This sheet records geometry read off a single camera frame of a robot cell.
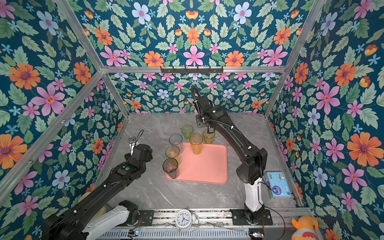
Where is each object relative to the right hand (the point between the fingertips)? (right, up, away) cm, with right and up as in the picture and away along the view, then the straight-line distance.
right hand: (204, 119), depth 83 cm
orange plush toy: (+47, -50, -15) cm, 71 cm away
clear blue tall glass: (-17, -12, +10) cm, 24 cm away
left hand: (-34, -16, -2) cm, 37 cm away
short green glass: (-11, -7, +20) cm, 24 cm away
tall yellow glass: (-5, -14, +11) cm, 18 cm away
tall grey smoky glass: (-19, -27, +2) cm, 33 cm away
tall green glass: (-18, -19, +6) cm, 27 cm away
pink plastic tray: (+4, -30, +11) cm, 32 cm away
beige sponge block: (-64, -41, -5) cm, 76 cm away
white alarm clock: (-10, -49, -12) cm, 51 cm away
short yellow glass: (+4, -11, +20) cm, 23 cm away
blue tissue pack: (+40, -35, -1) cm, 54 cm away
